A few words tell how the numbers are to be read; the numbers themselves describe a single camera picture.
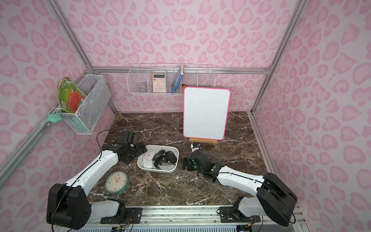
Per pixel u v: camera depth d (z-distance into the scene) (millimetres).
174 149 920
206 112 893
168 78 974
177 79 879
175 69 930
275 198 410
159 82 949
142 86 949
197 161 628
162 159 903
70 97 733
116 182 819
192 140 999
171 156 918
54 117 620
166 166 841
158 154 903
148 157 898
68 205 400
